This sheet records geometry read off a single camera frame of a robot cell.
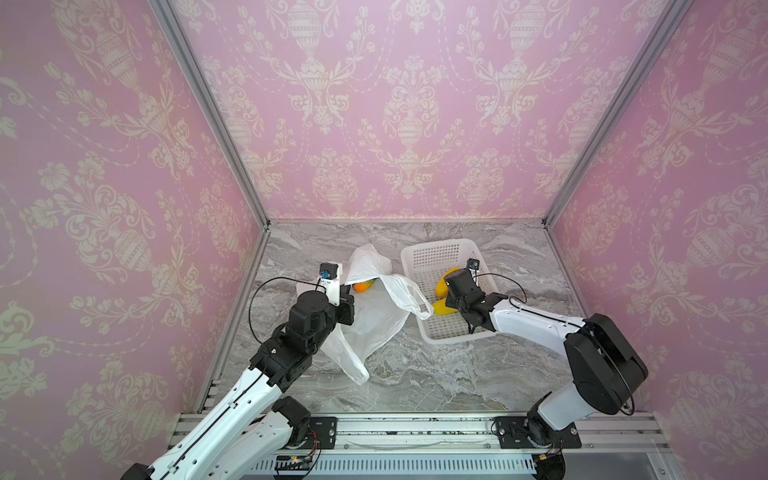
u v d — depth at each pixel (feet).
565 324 1.63
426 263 3.45
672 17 2.26
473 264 2.65
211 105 2.82
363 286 3.26
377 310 3.16
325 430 2.44
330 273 1.98
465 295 2.29
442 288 2.43
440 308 3.00
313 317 1.69
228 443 1.46
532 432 2.19
